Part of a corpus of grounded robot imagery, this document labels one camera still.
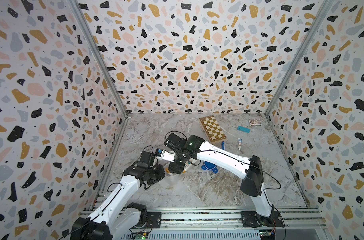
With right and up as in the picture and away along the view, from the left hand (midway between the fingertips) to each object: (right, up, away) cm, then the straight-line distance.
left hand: (168, 173), depth 82 cm
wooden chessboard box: (+29, +24, +28) cm, 46 cm away
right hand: (+3, +6, -6) cm, 9 cm away
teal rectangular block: (+53, +24, +32) cm, 66 cm away
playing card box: (+63, +29, +35) cm, 77 cm away
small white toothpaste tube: (+46, +15, +21) cm, 53 cm away
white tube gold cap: (+11, +8, -13) cm, 19 cm away
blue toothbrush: (+35, +13, +21) cm, 43 cm away
